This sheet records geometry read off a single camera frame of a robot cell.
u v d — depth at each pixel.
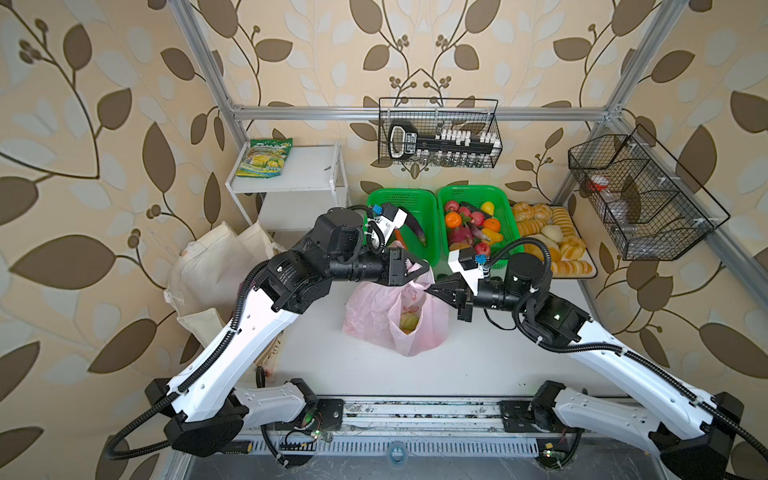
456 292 0.56
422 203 1.15
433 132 0.80
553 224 1.12
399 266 0.51
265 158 0.85
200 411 0.37
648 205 0.74
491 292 0.55
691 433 0.39
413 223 1.12
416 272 0.54
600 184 0.81
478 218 1.12
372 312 0.68
